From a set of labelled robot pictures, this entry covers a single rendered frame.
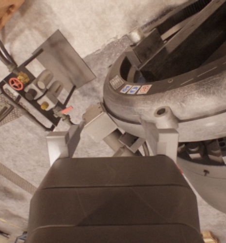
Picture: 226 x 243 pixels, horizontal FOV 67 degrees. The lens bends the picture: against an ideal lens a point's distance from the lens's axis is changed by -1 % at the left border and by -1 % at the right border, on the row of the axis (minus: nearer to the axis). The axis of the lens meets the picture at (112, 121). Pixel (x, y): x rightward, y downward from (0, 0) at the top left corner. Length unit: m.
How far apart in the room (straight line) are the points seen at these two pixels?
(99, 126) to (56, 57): 0.93
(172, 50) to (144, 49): 0.08
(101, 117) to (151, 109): 0.22
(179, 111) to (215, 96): 0.07
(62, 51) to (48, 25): 0.19
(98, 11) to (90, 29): 0.12
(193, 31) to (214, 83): 0.24
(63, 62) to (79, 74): 0.15
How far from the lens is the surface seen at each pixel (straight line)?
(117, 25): 1.27
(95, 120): 0.58
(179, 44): 0.54
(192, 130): 0.39
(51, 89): 1.14
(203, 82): 0.38
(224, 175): 0.74
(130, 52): 0.56
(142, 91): 0.46
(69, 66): 1.42
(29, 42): 1.49
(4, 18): 1.39
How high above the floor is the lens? 1.24
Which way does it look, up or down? 48 degrees down
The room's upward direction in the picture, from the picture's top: 171 degrees counter-clockwise
